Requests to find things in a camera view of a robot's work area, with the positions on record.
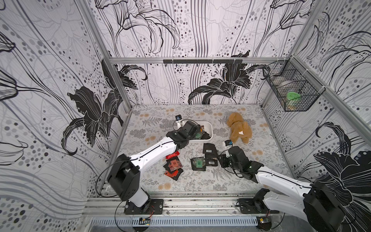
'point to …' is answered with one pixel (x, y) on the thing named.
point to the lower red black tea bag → (174, 174)
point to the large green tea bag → (198, 164)
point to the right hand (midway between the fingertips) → (219, 155)
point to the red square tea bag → (174, 154)
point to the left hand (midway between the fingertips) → (189, 134)
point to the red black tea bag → (173, 162)
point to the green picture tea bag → (198, 136)
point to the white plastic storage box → (208, 128)
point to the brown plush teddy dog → (239, 128)
